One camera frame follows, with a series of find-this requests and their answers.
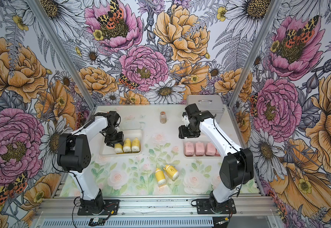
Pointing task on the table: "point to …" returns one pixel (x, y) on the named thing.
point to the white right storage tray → (205, 141)
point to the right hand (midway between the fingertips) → (184, 138)
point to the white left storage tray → (105, 150)
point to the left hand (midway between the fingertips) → (118, 148)
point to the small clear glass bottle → (163, 117)
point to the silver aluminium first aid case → (211, 103)
